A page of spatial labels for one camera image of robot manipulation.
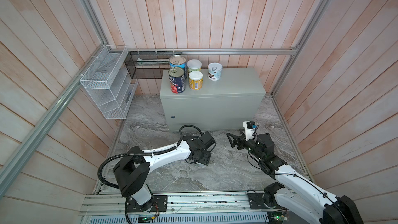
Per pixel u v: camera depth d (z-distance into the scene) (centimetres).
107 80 69
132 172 43
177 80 67
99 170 41
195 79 71
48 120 54
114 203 75
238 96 77
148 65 107
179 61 73
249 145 71
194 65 75
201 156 70
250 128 69
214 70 76
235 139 71
